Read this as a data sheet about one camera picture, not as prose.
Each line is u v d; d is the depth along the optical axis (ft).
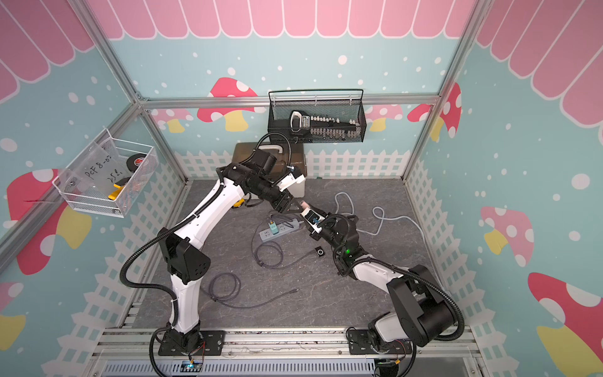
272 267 3.01
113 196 2.06
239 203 1.98
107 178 2.26
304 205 2.58
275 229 3.10
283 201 2.29
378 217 3.47
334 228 2.37
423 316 1.41
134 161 2.60
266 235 3.18
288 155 3.28
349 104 2.94
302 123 2.92
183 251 1.61
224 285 2.86
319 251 3.08
